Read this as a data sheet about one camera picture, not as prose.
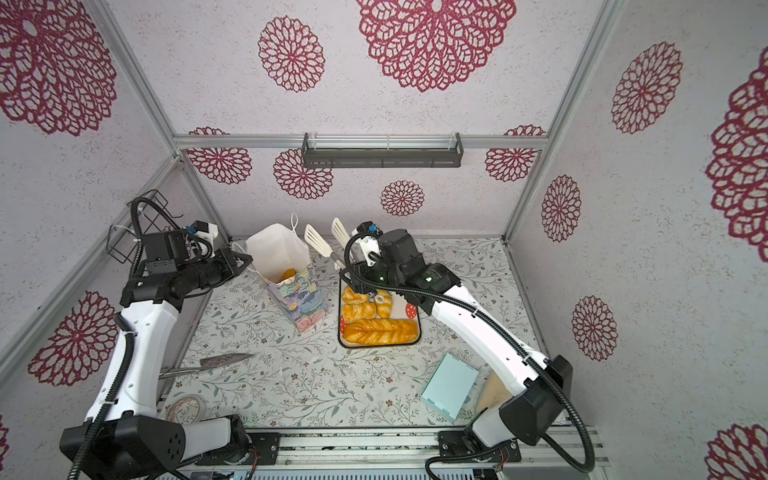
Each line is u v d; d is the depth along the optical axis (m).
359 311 0.95
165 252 0.54
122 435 0.37
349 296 0.98
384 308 0.97
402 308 1.00
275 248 0.93
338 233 0.75
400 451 0.75
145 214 0.79
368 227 0.62
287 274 1.03
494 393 0.80
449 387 0.81
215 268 0.64
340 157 0.87
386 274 0.58
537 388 0.40
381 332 0.91
